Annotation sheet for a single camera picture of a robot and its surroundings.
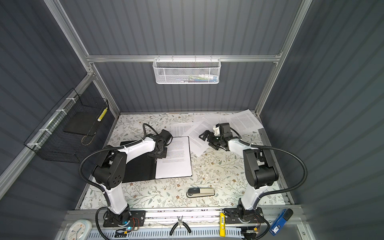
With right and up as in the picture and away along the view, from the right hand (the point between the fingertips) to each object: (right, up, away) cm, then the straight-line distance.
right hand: (205, 140), depth 94 cm
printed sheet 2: (-18, +7, +16) cm, 25 cm away
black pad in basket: (-66, +11, -17) cm, 69 cm away
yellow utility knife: (+7, -38, -23) cm, 45 cm away
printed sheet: (-18, -14, -1) cm, 22 cm away
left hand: (-29, -9, 0) cm, 31 cm away
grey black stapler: (-4, -26, -16) cm, 31 cm away
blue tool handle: (+34, -37, -24) cm, 56 cm away
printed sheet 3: (-4, -5, +8) cm, 10 cm away
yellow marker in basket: (-58, +15, -13) cm, 61 cm away
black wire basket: (-71, +2, -28) cm, 76 cm away
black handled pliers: (-14, -38, -22) cm, 46 cm away
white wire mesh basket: (-13, +56, +30) cm, 65 cm away
